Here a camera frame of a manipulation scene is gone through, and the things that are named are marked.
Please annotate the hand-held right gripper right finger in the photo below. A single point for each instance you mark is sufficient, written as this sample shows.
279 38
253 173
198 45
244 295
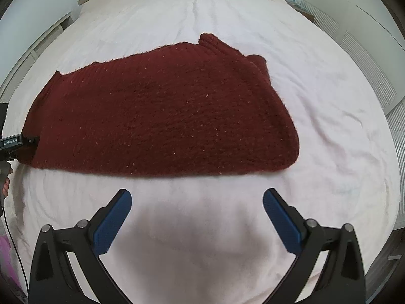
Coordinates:
281 221

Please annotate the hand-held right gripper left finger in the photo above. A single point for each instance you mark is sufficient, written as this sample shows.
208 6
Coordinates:
114 221

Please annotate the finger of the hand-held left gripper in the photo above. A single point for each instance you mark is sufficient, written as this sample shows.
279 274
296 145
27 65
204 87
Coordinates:
30 139

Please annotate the dark red knit sweater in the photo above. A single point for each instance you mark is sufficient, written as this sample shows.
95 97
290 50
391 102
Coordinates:
158 117

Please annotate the person's left hand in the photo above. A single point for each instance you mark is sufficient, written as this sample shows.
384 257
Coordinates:
5 190

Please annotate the white shelf unit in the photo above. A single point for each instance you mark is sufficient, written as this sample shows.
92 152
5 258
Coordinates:
34 53

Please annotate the pink cloth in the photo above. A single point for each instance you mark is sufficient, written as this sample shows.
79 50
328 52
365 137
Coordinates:
8 259

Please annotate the bed with pale pink sheet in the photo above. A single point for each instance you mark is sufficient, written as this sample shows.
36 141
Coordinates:
196 15

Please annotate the wooden nightstand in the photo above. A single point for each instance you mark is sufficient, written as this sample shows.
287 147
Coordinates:
303 11

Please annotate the wall switch plate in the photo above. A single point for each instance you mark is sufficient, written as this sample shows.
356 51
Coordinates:
83 0

